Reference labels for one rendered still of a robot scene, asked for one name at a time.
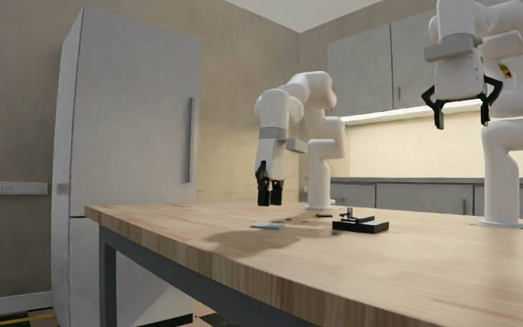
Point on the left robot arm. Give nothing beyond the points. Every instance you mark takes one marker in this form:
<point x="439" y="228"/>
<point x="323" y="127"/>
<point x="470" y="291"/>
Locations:
<point x="462" y="25"/>

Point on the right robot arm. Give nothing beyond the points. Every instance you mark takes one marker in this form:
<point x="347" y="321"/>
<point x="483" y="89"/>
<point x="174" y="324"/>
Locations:
<point x="277" y="108"/>

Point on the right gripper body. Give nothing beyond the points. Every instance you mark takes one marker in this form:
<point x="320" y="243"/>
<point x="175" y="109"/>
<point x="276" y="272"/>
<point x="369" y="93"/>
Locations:
<point x="275" y="153"/>

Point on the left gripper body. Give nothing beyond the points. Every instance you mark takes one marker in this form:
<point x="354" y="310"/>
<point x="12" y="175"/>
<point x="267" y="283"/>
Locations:
<point x="456" y="78"/>

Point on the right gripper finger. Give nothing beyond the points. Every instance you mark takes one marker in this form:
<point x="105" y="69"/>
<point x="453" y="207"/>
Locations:
<point x="263" y="187"/>
<point x="277" y="192"/>

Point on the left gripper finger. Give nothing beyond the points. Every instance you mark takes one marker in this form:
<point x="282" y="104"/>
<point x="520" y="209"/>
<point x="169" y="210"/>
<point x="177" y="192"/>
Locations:
<point x="436" y="107"/>
<point x="487" y="101"/>

